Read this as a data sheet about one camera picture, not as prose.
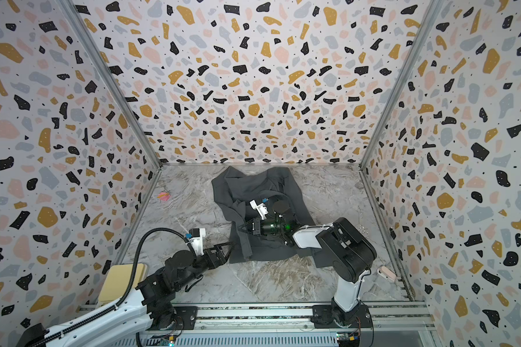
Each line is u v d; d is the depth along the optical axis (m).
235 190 1.07
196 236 0.71
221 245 0.69
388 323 0.76
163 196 1.03
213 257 0.69
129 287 0.54
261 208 0.82
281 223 0.73
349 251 0.48
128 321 0.54
